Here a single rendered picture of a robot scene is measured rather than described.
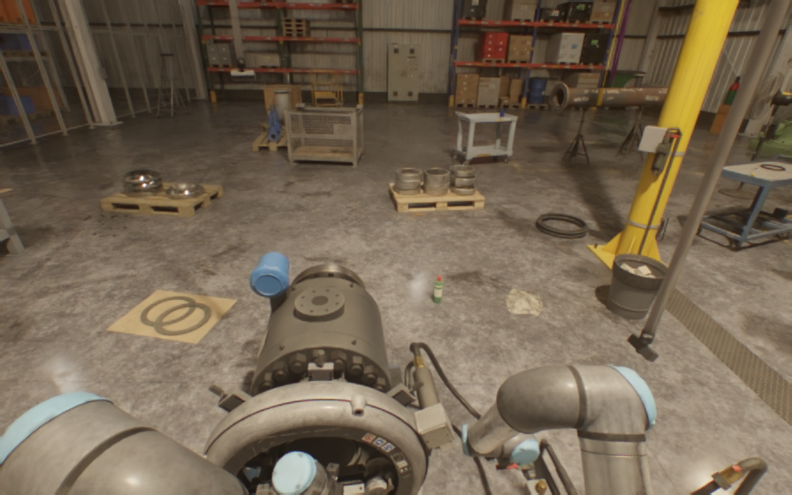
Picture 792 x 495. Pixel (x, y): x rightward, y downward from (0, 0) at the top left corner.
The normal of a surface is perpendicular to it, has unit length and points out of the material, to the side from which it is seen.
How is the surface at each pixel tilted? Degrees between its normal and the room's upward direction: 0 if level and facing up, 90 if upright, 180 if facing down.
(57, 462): 25
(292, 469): 20
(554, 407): 67
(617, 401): 44
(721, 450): 0
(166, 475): 37
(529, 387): 48
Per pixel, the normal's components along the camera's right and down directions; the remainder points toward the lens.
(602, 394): 0.00, -0.41
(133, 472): 0.37, -0.73
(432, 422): -0.37, -0.81
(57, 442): -0.09, -0.75
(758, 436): 0.02, -0.89
